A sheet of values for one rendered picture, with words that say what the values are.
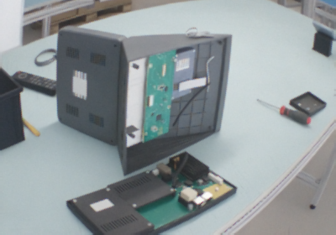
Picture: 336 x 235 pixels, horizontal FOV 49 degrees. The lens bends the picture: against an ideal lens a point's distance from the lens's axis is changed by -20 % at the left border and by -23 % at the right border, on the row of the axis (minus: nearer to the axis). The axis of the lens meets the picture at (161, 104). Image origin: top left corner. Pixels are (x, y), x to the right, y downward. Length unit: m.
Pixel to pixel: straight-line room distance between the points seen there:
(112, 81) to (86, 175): 0.17
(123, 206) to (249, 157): 0.29
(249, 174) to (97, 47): 0.35
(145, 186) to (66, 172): 0.15
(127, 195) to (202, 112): 0.26
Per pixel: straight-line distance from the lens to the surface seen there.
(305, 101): 1.11
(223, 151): 0.84
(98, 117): 0.81
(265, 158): 0.84
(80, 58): 0.79
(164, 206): 0.68
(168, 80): 0.74
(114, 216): 0.63
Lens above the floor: 1.47
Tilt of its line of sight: 29 degrees down
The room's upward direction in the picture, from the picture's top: 5 degrees clockwise
